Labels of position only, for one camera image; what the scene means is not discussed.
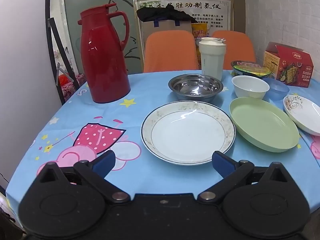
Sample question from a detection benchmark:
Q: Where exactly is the green instant noodle cup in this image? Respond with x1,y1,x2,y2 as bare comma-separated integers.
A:
231,61,271,79

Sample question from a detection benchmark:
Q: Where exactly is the white plate with grey rim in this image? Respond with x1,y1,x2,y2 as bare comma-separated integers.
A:
140,100,236,166

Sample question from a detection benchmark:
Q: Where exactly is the white ceramic bowl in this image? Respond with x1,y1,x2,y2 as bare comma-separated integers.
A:
232,75,270,100

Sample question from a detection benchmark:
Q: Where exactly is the red thermos jug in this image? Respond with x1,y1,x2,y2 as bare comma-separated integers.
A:
78,3,131,103

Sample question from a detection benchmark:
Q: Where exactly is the red cracker box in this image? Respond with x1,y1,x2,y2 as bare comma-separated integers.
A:
263,42,313,88

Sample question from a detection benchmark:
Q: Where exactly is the yellow snack bag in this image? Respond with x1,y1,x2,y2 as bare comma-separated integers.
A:
191,23,210,41

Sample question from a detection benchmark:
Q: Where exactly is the white travel tumbler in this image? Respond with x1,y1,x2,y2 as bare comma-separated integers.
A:
199,37,227,81

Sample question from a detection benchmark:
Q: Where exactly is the white wall poster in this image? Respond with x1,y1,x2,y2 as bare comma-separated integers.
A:
137,0,233,33

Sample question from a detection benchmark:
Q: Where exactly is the blue translucent plastic bowl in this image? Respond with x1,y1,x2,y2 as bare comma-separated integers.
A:
263,77,290,101

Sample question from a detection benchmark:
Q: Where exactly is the orange chair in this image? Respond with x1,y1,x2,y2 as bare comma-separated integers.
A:
143,30,199,73
212,30,256,70

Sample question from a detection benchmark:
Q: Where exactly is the black cloth on bag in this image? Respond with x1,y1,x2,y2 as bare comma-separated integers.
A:
137,5,197,23

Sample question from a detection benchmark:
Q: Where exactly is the left orange chair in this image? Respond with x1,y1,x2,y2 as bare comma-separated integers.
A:
143,30,199,73

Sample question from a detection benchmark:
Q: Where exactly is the black framed whiteboard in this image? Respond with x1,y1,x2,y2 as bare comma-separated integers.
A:
44,0,81,106

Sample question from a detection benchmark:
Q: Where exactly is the stainless steel bowl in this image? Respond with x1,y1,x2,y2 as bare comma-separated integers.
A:
168,74,223,102

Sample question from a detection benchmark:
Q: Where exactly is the blue cartoon tablecloth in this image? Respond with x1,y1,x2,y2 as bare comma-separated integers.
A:
6,72,319,215

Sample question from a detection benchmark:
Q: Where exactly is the right orange chair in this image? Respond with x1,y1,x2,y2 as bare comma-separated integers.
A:
212,30,256,70

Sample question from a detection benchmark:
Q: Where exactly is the brown paper bag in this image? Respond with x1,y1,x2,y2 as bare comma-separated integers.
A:
142,20,192,42

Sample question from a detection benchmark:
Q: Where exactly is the white floral plate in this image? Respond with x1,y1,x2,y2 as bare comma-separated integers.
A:
283,95,320,137

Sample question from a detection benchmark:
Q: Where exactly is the light green plate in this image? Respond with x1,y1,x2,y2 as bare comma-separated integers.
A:
229,97,299,153

